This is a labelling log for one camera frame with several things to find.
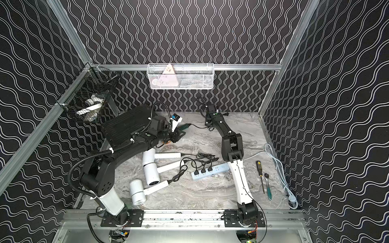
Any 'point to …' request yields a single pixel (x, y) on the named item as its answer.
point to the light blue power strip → (216, 170)
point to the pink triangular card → (168, 77)
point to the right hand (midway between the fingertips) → (215, 123)
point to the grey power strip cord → (292, 202)
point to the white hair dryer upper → (149, 156)
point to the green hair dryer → (184, 126)
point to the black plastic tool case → (121, 129)
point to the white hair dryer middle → (152, 171)
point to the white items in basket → (92, 106)
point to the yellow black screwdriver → (260, 172)
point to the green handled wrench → (268, 188)
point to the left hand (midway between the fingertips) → (182, 128)
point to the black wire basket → (86, 98)
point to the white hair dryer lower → (138, 194)
